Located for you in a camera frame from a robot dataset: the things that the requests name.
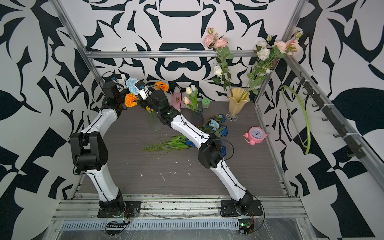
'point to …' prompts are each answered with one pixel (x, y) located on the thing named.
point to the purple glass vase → (198, 119)
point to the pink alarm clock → (256, 135)
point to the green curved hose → (308, 147)
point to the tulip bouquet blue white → (192, 91)
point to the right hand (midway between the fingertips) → (136, 85)
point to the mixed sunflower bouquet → (131, 99)
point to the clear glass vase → (156, 123)
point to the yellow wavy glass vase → (238, 97)
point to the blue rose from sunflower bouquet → (223, 118)
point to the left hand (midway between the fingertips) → (140, 81)
